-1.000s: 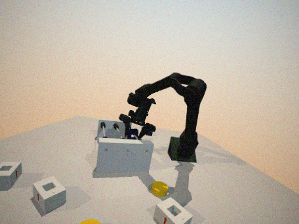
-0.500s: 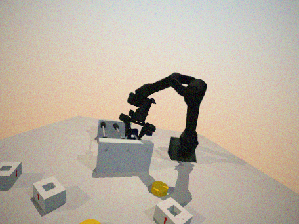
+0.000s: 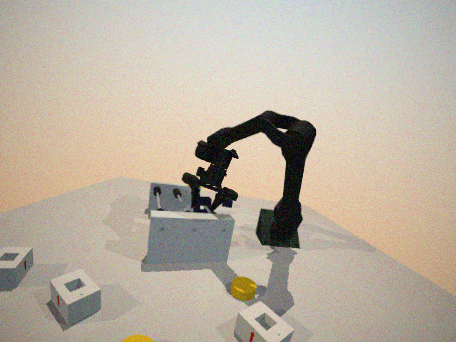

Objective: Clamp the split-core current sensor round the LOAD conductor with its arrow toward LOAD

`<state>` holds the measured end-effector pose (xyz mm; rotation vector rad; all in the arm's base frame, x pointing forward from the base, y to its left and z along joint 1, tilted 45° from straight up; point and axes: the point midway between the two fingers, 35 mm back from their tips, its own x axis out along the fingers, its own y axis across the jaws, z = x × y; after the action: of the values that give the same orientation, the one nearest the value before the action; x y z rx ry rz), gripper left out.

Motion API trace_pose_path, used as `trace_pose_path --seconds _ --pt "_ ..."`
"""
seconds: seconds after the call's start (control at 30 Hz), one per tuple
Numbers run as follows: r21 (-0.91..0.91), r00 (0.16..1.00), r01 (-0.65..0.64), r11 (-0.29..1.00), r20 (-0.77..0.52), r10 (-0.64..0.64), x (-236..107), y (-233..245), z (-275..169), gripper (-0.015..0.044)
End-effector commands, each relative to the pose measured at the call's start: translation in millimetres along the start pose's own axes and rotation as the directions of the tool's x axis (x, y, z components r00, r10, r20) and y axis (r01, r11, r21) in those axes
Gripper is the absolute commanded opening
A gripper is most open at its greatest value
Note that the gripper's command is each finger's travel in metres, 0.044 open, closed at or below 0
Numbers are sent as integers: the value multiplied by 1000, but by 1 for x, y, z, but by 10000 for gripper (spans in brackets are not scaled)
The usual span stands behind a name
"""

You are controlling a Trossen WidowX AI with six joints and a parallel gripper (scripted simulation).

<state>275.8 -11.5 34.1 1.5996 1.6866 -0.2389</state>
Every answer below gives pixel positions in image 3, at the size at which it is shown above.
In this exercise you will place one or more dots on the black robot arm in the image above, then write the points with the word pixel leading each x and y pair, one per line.
pixel 295 145

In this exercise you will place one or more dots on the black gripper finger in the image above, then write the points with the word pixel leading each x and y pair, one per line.
pixel 194 195
pixel 217 202

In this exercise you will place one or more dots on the white square block with rectangular hole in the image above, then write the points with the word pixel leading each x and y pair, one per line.
pixel 15 263
pixel 75 295

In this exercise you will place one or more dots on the yellow short cylinder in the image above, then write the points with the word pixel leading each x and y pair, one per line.
pixel 243 288
pixel 138 338

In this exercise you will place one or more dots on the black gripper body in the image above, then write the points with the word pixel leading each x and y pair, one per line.
pixel 214 177

